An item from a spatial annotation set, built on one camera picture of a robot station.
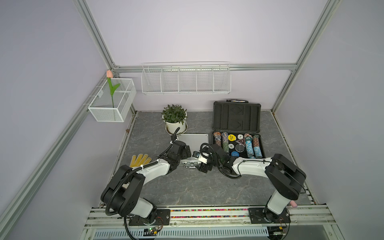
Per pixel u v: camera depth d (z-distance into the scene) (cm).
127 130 115
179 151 70
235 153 94
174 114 94
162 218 74
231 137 102
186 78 99
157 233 71
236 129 105
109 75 85
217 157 69
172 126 108
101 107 81
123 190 44
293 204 74
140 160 94
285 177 46
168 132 109
